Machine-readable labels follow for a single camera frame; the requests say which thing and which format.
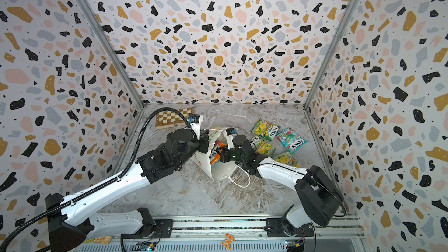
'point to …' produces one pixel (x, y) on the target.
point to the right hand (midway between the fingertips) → (216, 150)
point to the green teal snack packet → (290, 139)
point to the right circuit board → (294, 245)
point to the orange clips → (227, 241)
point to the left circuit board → (144, 246)
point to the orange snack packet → (214, 155)
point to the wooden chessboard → (170, 117)
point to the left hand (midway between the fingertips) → (211, 130)
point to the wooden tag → (104, 240)
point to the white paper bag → (221, 171)
